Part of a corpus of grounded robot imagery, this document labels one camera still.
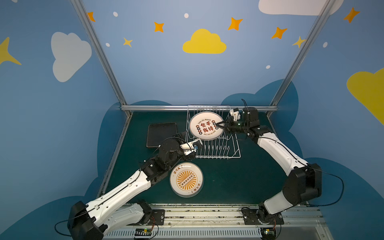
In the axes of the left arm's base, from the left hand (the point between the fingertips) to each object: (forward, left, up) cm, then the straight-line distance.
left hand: (187, 135), depth 73 cm
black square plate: (+20, +22, -25) cm, 39 cm away
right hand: (+10, -16, -1) cm, 19 cm away
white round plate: (-12, 0, -27) cm, 30 cm away
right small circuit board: (-37, -41, -31) cm, 64 cm away
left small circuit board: (-37, +21, -31) cm, 53 cm away
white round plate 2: (+10, -9, -4) cm, 13 cm away
